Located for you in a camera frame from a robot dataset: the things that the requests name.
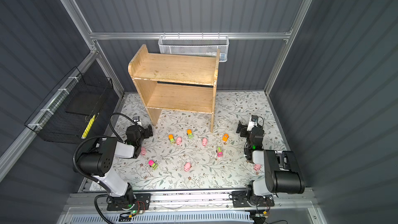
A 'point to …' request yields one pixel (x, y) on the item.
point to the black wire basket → (66, 115)
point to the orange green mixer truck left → (171, 139)
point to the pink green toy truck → (220, 153)
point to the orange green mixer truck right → (189, 132)
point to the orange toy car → (225, 137)
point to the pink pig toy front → (187, 167)
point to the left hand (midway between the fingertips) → (141, 126)
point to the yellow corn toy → (88, 127)
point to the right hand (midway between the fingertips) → (250, 123)
